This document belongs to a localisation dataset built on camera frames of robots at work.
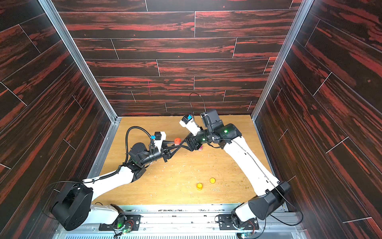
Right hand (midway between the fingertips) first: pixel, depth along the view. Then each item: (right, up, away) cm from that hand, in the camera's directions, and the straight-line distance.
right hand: (188, 138), depth 72 cm
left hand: (-4, -4, +1) cm, 6 cm away
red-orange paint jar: (-5, -1, -1) cm, 6 cm away
